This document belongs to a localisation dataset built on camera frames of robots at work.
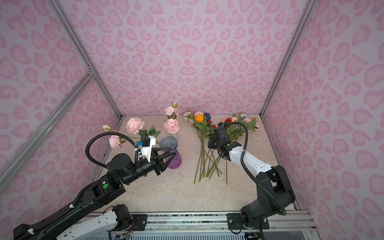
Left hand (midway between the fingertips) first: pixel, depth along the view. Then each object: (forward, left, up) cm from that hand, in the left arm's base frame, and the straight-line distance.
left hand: (173, 149), depth 59 cm
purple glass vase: (+14, +4, -16) cm, 22 cm away
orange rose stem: (+42, -12, -27) cm, 51 cm away
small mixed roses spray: (+33, -37, -30) cm, 58 cm away
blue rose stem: (+50, -19, -33) cm, 63 cm away
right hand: (+20, -18, -22) cm, 35 cm away
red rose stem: (+42, -32, -30) cm, 61 cm away
